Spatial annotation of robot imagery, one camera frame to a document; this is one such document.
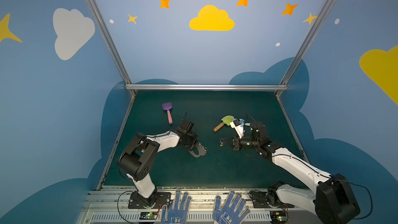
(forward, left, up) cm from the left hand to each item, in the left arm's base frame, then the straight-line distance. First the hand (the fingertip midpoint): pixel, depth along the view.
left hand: (203, 141), depth 92 cm
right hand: (-5, -11, +12) cm, 17 cm away
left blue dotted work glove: (-36, +13, -2) cm, 38 cm away
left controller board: (-37, +26, -4) cm, 45 cm away
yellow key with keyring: (-6, -10, +8) cm, 14 cm away
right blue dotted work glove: (-36, -11, -2) cm, 38 cm away
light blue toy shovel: (-1, -18, +23) cm, 29 cm away
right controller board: (-37, -36, -4) cm, 51 cm away
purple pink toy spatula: (+28, +26, -1) cm, 39 cm away
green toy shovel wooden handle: (+12, -11, -2) cm, 17 cm away
